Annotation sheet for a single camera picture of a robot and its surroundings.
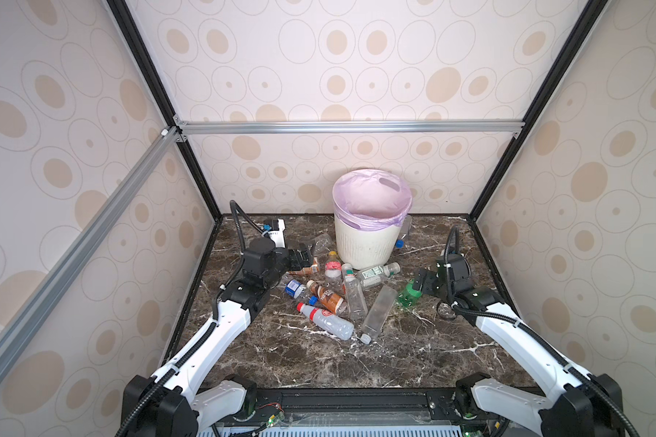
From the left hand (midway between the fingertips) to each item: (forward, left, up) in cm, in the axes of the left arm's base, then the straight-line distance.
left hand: (310, 241), depth 75 cm
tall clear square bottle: (-9, -21, -28) cm, 36 cm away
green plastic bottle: (-5, -31, -23) cm, 39 cm away
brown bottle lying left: (+5, +1, -24) cm, 24 cm away
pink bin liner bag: (+28, -20, -10) cm, 36 cm away
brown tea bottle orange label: (-7, -6, -23) cm, 25 cm away
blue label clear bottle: (-3, +6, -23) cm, 24 cm away
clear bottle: (+24, -35, -24) cm, 49 cm away
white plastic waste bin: (+7, -17, -14) cm, 23 cm away
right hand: (-3, -36, -14) cm, 39 cm away
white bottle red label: (-14, -5, -24) cm, 28 cm away
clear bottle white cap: (-4, -15, -30) cm, 34 cm away
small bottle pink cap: (+5, -6, -26) cm, 27 cm away
